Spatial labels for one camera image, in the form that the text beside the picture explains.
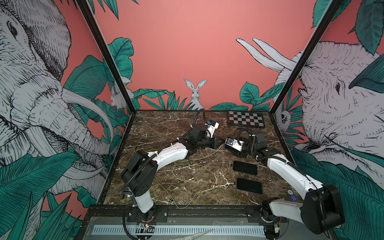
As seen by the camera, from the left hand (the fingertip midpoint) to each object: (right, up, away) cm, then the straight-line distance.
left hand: (226, 140), depth 79 cm
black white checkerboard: (+25, +12, +35) cm, 45 cm away
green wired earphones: (-19, -32, -1) cm, 38 cm away
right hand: (+5, -1, +7) cm, 8 cm away
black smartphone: (+14, -19, +12) cm, 26 cm away
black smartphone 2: (+15, -28, +7) cm, 33 cm away
